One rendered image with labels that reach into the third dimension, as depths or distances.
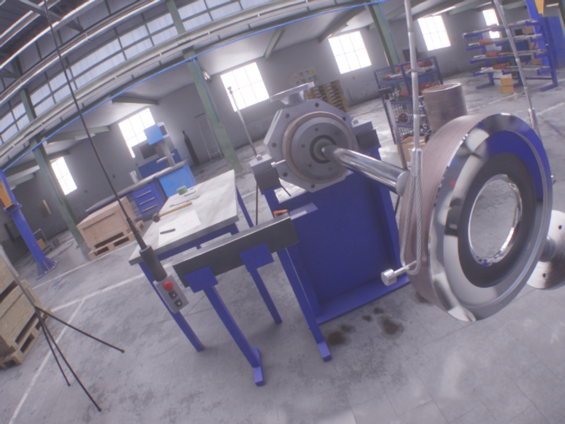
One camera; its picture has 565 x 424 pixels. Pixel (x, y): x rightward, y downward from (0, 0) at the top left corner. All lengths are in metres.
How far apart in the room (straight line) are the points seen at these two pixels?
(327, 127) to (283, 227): 0.53
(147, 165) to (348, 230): 10.78
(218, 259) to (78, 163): 14.01
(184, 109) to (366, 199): 11.82
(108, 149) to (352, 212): 13.18
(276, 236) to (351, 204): 0.67
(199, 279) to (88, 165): 13.69
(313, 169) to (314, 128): 0.20
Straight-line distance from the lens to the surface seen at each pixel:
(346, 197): 1.92
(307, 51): 13.72
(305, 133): 1.49
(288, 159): 1.53
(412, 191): 0.44
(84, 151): 15.01
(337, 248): 2.03
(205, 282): 1.54
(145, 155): 12.29
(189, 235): 1.83
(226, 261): 1.49
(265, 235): 1.45
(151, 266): 0.99
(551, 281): 0.83
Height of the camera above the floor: 1.40
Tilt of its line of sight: 20 degrees down
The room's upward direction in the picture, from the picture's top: 22 degrees counter-clockwise
